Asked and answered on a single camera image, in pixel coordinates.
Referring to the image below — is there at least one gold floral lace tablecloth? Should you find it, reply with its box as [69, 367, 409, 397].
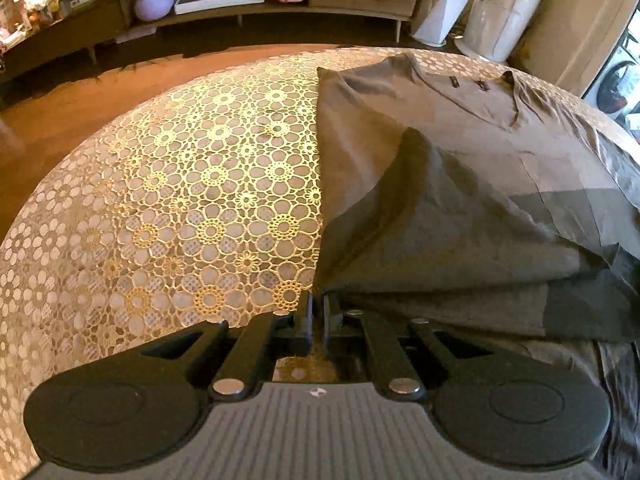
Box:
[0, 45, 640, 480]

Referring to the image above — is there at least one brown and black shirt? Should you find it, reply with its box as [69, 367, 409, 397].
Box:
[314, 54, 639, 479]

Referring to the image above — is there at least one white rolled mattress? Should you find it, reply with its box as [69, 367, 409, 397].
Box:
[454, 0, 540, 64]

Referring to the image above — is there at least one long wooden TV cabinet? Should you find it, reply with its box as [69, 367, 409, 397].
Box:
[1, 0, 418, 81]

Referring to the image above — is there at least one white planter pot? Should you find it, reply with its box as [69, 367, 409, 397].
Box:
[410, 0, 469, 48]

